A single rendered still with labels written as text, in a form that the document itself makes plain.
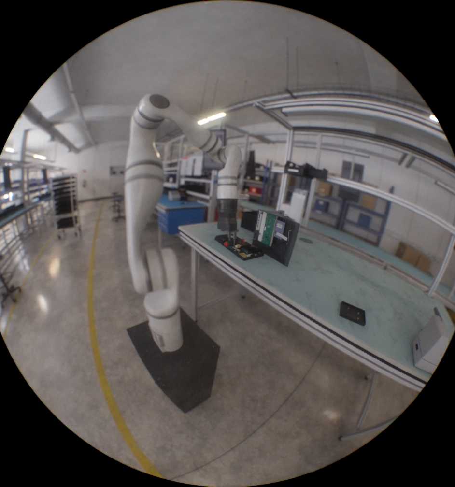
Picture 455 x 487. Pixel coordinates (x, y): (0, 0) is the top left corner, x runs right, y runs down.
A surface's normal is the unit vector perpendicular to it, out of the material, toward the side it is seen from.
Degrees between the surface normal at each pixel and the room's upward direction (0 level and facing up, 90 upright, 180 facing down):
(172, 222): 90
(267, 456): 0
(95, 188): 90
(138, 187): 69
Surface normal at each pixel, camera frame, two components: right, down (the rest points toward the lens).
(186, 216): 0.65, 0.37
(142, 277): 0.44, 0.06
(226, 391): 0.12, -0.91
